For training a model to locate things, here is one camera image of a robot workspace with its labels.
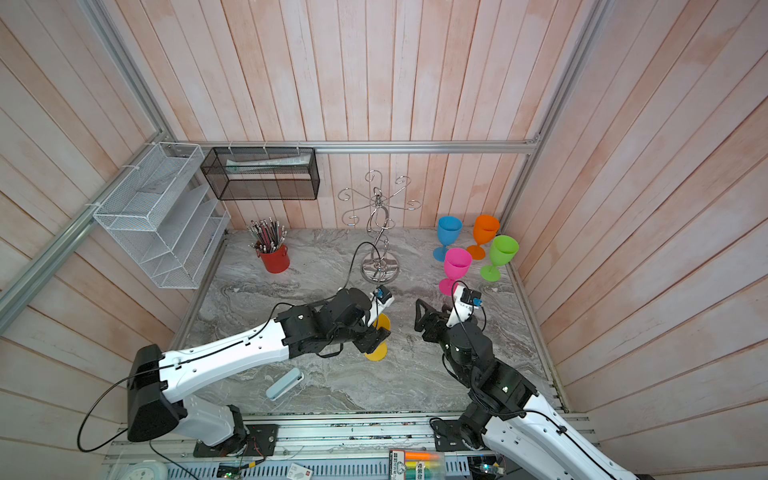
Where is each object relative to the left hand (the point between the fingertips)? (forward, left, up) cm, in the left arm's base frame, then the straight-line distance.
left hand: (378, 331), depth 73 cm
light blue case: (-8, +25, -15) cm, 30 cm away
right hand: (+4, -12, +6) cm, 14 cm away
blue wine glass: (+38, -24, -3) cm, 45 cm away
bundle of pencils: (+37, +38, -4) cm, 53 cm away
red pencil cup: (+34, +37, -15) cm, 52 cm away
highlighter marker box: (-26, -9, -16) cm, 32 cm away
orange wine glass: (+42, -38, -6) cm, 57 cm away
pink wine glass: (+24, -24, -3) cm, 34 cm away
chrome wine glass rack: (+33, 0, -17) cm, 37 cm away
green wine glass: (+30, -40, -3) cm, 51 cm away
